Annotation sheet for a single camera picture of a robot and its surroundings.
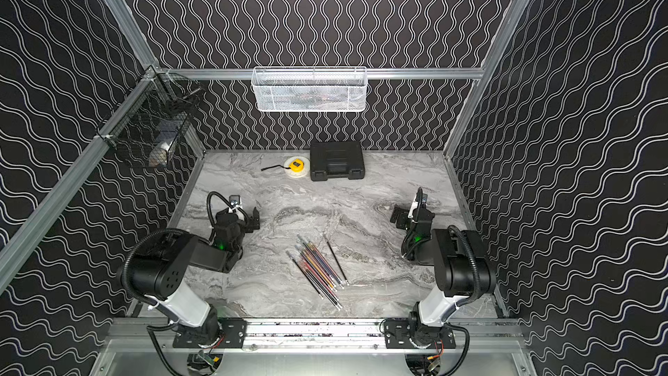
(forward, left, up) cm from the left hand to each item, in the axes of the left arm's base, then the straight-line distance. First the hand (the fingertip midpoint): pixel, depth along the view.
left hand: (240, 205), depth 93 cm
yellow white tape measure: (+25, -15, -6) cm, 30 cm away
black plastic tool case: (+30, -33, -5) cm, 45 cm away
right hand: (+5, -62, -2) cm, 63 cm away
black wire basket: (+20, +33, +18) cm, 43 cm away
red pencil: (-17, -32, -7) cm, 37 cm away
